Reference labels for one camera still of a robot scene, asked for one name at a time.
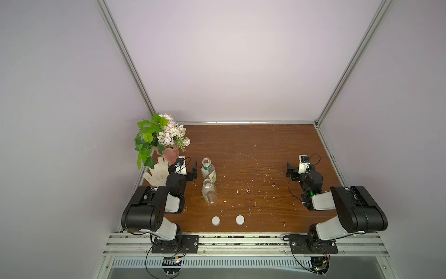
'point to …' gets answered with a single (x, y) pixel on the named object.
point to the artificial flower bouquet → (155, 133)
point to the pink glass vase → (171, 155)
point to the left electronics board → (171, 261)
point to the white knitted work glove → (159, 174)
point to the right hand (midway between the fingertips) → (299, 159)
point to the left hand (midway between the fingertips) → (187, 161)
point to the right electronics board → (319, 264)
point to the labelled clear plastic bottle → (208, 170)
